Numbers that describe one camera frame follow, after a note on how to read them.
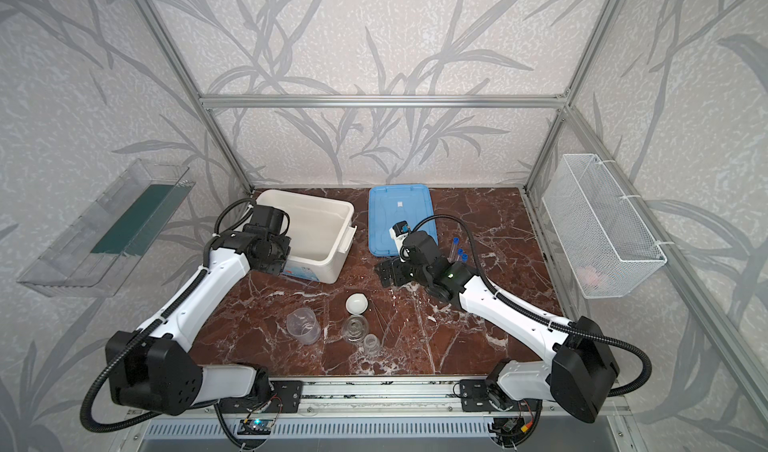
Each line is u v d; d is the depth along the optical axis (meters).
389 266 0.69
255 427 0.72
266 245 0.59
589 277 0.72
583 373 0.40
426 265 0.58
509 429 0.75
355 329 0.79
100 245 0.64
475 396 0.73
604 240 0.62
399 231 0.69
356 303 0.89
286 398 0.74
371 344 0.75
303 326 0.85
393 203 1.16
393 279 0.69
